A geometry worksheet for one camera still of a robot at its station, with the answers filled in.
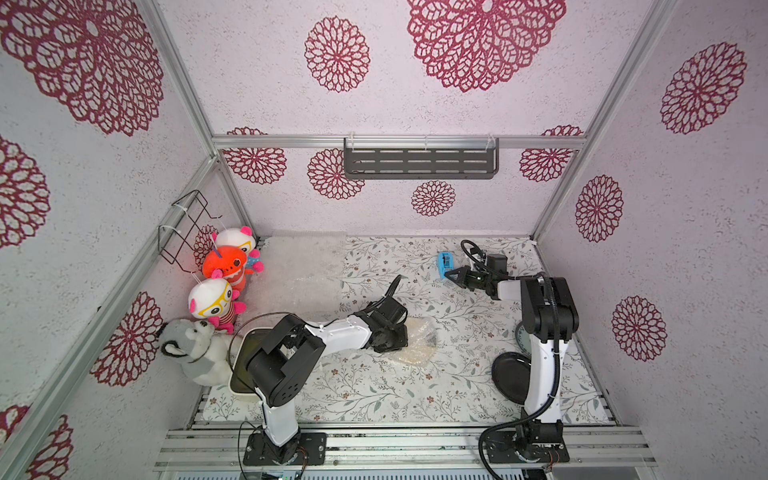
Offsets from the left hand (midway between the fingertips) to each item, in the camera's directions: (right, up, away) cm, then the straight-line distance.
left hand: (405, 344), depth 91 cm
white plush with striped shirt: (-54, +15, -10) cm, 57 cm away
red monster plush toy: (-53, +25, -3) cm, 58 cm away
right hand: (+16, +23, +15) cm, 31 cm away
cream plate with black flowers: (+5, +1, -1) cm, 5 cm away
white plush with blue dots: (-52, +33, +4) cm, 62 cm away
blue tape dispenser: (+16, +26, +18) cm, 35 cm away
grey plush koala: (-53, +1, -13) cm, 55 cm away
